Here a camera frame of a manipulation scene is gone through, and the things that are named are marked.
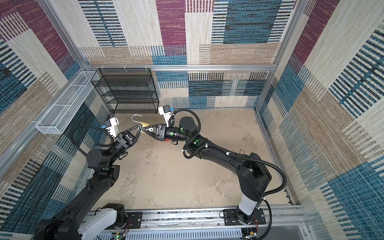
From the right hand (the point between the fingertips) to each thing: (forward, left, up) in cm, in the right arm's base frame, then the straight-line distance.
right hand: (143, 133), depth 63 cm
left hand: (+1, 0, +3) cm, 3 cm away
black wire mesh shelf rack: (+52, +26, -18) cm, 61 cm away
